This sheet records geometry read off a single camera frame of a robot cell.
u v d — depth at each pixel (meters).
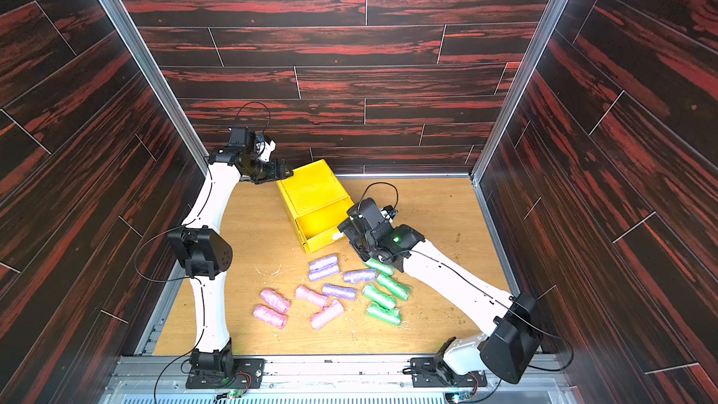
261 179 0.82
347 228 0.68
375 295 0.86
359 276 0.89
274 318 0.81
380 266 0.91
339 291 0.86
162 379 0.73
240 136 0.74
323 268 0.91
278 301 0.84
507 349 0.38
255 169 0.78
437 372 0.65
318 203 0.84
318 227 0.84
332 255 0.96
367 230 0.56
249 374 0.72
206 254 0.57
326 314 0.83
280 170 0.83
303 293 0.86
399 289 0.87
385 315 0.82
